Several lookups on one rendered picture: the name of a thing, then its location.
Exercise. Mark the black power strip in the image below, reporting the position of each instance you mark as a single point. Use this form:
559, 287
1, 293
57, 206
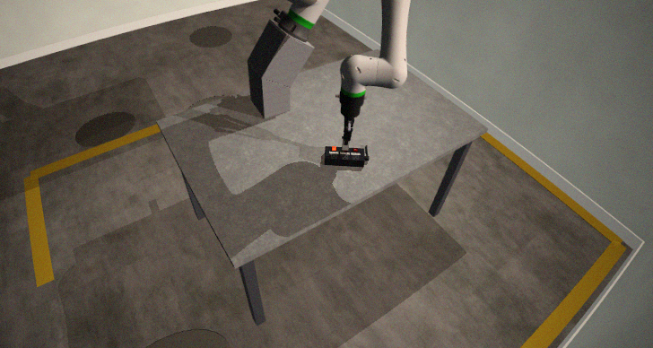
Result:
354, 157

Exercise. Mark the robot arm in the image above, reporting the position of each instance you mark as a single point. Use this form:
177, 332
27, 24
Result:
389, 70

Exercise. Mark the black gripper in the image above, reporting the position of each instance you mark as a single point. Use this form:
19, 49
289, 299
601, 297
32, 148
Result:
350, 114

